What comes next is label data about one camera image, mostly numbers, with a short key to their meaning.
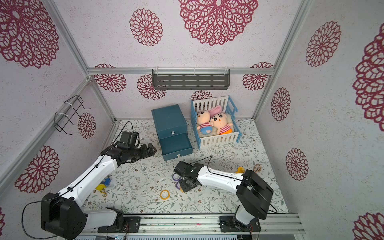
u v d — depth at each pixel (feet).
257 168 3.10
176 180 2.93
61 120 2.39
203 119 3.36
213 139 3.26
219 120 3.28
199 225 2.48
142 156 2.39
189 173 2.05
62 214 1.29
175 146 3.08
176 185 2.85
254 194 1.41
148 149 2.45
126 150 2.02
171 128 3.01
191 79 3.16
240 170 3.02
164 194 2.74
